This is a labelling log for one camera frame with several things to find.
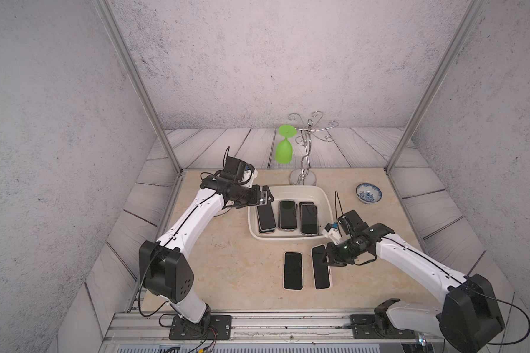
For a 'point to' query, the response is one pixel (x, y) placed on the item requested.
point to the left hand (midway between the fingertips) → (267, 199)
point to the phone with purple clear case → (309, 219)
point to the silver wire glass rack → (304, 176)
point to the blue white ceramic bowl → (369, 193)
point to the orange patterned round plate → (223, 211)
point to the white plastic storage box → (313, 193)
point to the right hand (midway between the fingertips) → (323, 262)
